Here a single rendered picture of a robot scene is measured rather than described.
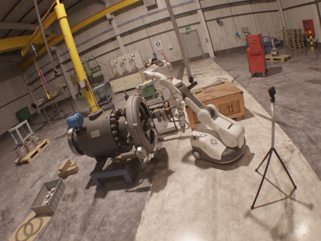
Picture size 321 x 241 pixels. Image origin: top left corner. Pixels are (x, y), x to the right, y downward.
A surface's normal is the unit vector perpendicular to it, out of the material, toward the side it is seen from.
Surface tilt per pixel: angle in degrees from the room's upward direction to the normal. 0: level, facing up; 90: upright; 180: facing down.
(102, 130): 59
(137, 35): 90
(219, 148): 38
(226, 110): 90
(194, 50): 90
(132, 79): 90
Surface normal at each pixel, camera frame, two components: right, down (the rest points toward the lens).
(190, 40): -0.16, 0.44
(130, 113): -0.23, -0.32
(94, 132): -0.19, -0.05
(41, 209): 0.13, 0.35
